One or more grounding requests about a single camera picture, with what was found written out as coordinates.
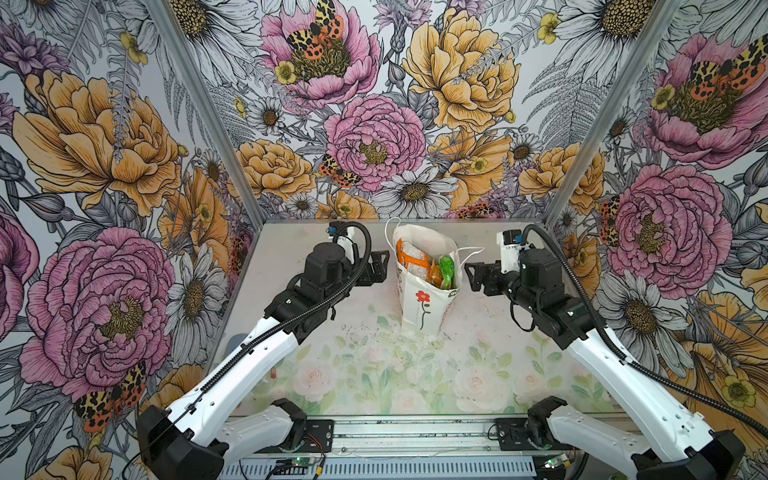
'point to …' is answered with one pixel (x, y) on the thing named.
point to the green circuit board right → (553, 462)
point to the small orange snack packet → (435, 275)
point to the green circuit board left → (301, 461)
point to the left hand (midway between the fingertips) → (372, 264)
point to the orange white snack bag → (412, 259)
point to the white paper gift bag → (421, 305)
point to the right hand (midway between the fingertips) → (481, 274)
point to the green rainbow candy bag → (447, 266)
